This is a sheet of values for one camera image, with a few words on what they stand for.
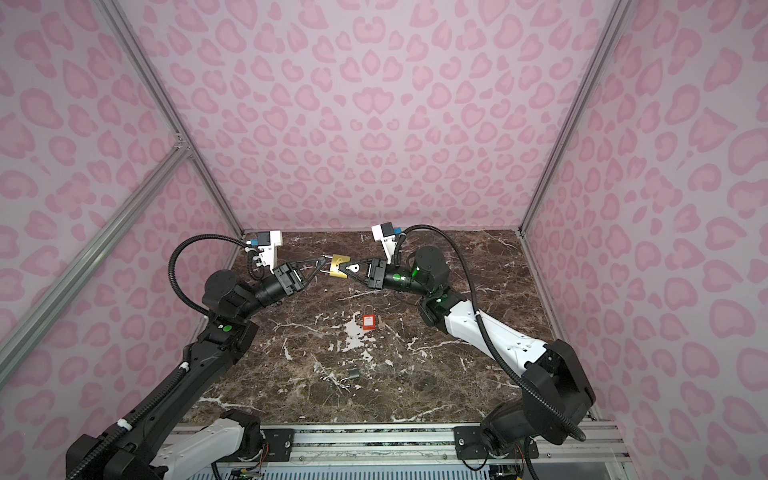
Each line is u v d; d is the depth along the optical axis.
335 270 0.64
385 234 0.63
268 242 0.61
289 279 0.59
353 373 0.84
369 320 0.93
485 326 0.50
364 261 0.63
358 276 0.64
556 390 0.41
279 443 0.74
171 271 0.52
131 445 0.39
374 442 0.75
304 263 0.64
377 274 0.60
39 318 0.53
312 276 0.64
